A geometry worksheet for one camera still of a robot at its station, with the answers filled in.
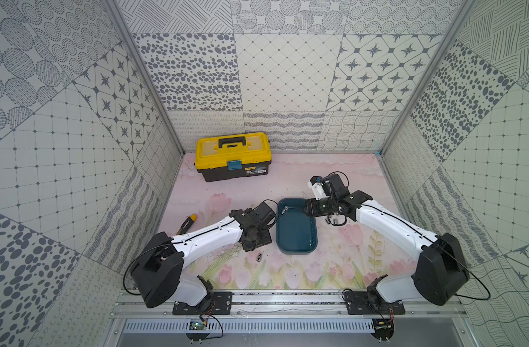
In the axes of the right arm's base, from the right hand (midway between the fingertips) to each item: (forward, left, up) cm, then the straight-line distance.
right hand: (307, 211), depth 84 cm
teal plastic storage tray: (-2, +4, -13) cm, 14 cm away
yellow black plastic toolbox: (+26, +35, +4) cm, 44 cm away
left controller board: (-36, +39, -14) cm, 55 cm away
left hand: (-9, +16, -6) cm, 19 cm away
